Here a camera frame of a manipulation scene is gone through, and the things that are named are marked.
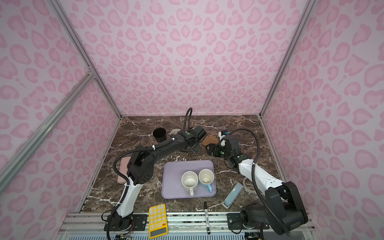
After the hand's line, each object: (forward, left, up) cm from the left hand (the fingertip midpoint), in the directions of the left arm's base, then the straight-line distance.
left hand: (195, 145), depth 94 cm
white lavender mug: (+10, +14, +2) cm, 17 cm away
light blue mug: (-19, -6, -5) cm, 20 cm away
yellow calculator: (-40, +19, -5) cm, 44 cm away
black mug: (+5, +22, +5) cm, 24 cm away
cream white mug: (-20, +4, -5) cm, 21 cm away
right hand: (-5, -10, +7) cm, 13 cm away
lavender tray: (-15, +14, -7) cm, 21 cm away
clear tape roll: (-24, -26, -5) cm, 36 cm away
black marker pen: (-35, -5, -6) cm, 36 cm away
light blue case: (-30, -19, -2) cm, 35 cm away
